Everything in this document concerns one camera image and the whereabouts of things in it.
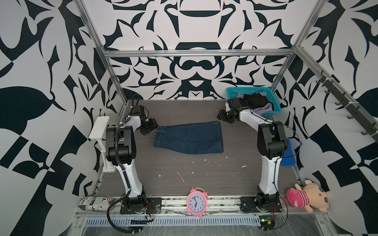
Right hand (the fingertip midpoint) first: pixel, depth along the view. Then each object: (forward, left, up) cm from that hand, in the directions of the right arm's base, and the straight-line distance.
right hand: (220, 114), depth 103 cm
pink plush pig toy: (-51, -37, -1) cm, 63 cm away
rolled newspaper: (-53, +67, -3) cm, 86 cm away
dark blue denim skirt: (-15, +14, -6) cm, 22 cm away
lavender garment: (-1, -27, +5) cm, 27 cm away
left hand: (-7, +46, -3) cm, 47 cm away
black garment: (+15, -28, -2) cm, 32 cm away
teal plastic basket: (+23, -13, -1) cm, 26 cm away
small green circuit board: (-61, -15, -8) cm, 63 cm away
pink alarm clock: (-52, +18, -4) cm, 55 cm away
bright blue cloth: (-43, -16, +26) cm, 53 cm away
